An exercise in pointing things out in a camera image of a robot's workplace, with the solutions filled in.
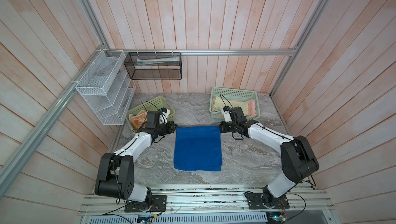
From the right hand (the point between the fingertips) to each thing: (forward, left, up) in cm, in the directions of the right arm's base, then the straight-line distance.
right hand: (219, 125), depth 93 cm
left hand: (-5, +25, +3) cm, 26 cm away
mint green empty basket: (+33, -15, -7) cm, 37 cm away
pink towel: (+17, -24, -4) cm, 30 cm away
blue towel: (-12, +13, -9) cm, 20 cm away
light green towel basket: (+20, +45, -5) cm, 50 cm away
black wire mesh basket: (+37, +44, +17) cm, 60 cm away
